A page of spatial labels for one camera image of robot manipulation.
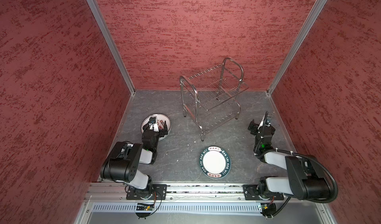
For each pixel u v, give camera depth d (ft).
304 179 1.41
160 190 2.44
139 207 2.38
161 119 3.26
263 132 2.16
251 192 2.43
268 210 2.38
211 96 3.61
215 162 2.68
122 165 1.47
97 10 2.52
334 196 1.27
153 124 2.48
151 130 2.52
